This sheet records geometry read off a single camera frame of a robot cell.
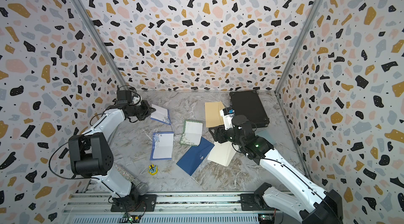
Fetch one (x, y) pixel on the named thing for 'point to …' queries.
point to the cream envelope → (222, 153)
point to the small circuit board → (131, 219)
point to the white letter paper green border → (192, 133)
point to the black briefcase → (249, 104)
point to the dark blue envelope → (195, 156)
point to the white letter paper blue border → (162, 144)
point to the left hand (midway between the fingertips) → (157, 107)
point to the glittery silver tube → (141, 188)
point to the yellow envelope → (212, 114)
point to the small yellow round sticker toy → (152, 169)
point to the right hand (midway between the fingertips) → (213, 128)
